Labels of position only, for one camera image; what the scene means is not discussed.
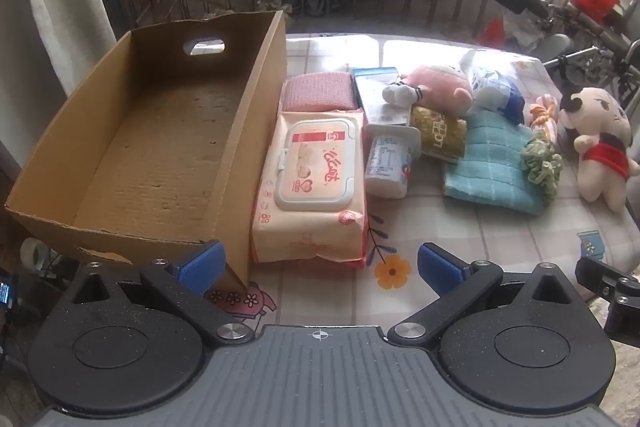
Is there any pink wet wipes pack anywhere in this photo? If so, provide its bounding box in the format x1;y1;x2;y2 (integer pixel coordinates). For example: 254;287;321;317
250;109;369;268

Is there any blue white flat box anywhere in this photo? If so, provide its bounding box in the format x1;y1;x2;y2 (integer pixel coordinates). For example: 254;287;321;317
351;67;412;128

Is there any pink plush toy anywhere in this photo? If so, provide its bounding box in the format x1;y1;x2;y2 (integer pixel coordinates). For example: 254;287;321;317
382;64;473;114

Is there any pink cloth pad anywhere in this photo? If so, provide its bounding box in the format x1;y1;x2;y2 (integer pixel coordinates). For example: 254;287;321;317
280;71;362;114

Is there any metal wheeled frame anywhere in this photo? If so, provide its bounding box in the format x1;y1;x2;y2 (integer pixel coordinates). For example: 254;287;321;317
542;2;640;108

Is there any green scrunchie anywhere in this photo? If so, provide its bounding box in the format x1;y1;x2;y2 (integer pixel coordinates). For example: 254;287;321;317
520;137;565;202

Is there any teal checked towel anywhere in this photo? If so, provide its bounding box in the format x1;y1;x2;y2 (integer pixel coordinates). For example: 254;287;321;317
442;112;548;216

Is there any white tape roll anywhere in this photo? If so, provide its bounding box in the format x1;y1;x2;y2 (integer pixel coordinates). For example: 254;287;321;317
20;237;51;269

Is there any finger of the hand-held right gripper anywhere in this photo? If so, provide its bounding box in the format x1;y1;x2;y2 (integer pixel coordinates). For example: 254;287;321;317
575;256;640;350

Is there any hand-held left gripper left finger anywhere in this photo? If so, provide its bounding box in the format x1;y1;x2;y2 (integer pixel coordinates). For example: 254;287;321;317
75;239;256;349

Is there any gold tissue pack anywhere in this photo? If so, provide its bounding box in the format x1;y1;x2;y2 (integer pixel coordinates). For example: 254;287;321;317
411;106;468;164

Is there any small red item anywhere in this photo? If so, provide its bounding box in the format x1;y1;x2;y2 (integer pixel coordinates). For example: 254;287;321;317
479;18;507;48

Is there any cream doll plush red shirt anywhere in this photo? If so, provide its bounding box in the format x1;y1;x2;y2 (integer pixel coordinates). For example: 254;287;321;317
557;86;633;212

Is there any black stand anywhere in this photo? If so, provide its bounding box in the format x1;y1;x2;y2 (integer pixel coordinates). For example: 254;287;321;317
97;0;132;50

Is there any orange striped rolled towel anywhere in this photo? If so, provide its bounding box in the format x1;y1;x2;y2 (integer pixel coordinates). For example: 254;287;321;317
525;94;561;138

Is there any brown cardboard box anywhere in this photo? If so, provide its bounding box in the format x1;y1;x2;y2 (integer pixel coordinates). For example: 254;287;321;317
4;10;288;290

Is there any blue white wipes pack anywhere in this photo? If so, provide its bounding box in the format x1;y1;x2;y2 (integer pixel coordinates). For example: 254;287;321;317
459;49;527;126

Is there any small lit screen device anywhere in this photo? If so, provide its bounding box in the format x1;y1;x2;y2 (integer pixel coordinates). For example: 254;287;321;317
0;274;18;308

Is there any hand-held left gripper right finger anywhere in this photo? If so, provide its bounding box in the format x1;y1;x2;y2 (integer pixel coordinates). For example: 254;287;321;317
387;243;573;349

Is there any white yogurt cup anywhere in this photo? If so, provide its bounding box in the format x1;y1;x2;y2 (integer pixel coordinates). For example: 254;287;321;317
364;123;422;198

